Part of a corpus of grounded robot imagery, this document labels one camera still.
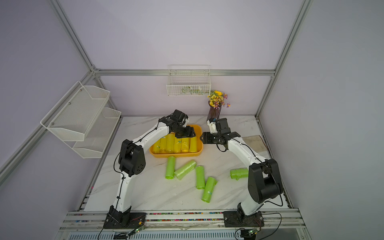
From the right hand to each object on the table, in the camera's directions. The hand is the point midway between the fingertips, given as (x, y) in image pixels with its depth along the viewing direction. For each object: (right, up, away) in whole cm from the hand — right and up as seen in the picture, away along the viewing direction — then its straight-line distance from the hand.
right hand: (205, 139), depth 90 cm
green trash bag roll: (-21, -17, 0) cm, 28 cm away
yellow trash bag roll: (-23, -3, +10) cm, 25 cm away
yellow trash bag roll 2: (-18, -5, +9) cm, 21 cm away
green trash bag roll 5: (+19, -20, -4) cm, 28 cm away
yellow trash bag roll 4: (-7, -4, +9) cm, 12 cm away
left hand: (-10, +2, +5) cm, 11 cm away
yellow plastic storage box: (-4, +4, +12) cm, 13 cm away
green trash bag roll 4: (+2, -26, -8) cm, 27 cm away
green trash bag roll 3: (-3, -22, -4) cm, 23 cm away
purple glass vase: (+7, +18, +16) cm, 25 cm away
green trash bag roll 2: (-15, -20, -3) cm, 25 cm away
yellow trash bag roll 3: (-13, -3, +9) cm, 16 cm away
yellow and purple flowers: (+8, +26, +8) cm, 28 cm away
